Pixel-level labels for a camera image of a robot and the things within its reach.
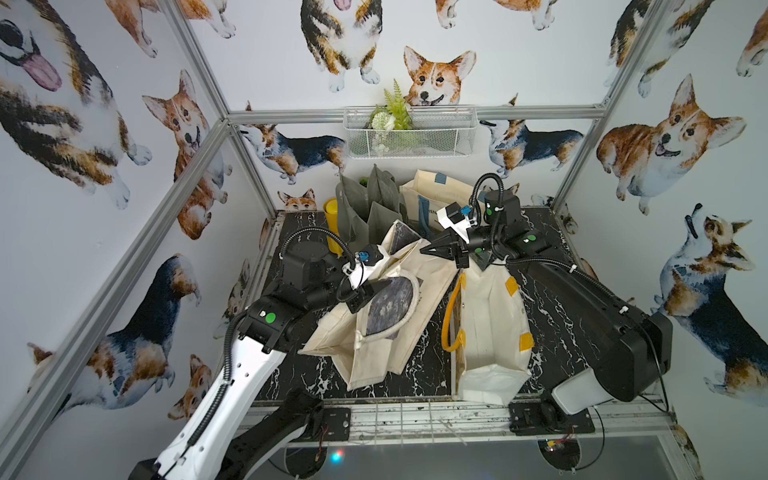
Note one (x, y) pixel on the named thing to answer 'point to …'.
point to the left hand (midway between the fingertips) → (385, 267)
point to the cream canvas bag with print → (388, 333)
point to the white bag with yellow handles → (486, 327)
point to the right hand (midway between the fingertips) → (418, 248)
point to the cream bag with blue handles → (428, 192)
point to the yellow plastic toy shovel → (331, 208)
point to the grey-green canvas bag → (367, 213)
